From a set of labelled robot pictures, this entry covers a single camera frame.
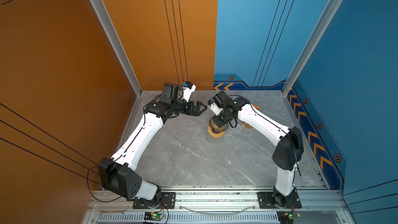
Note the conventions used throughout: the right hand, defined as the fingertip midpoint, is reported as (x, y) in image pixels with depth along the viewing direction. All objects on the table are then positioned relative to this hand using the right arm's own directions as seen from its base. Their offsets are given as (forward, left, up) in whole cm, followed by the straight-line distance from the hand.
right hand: (216, 121), depth 86 cm
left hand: (0, +8, +14) cm, 16 cm away
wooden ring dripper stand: (-6, +1, -5) cm, 7 cm away
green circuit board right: (-42, -32, -17) cm, 55 cm away
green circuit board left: (-41, +30, -16) cm, 54 cm away
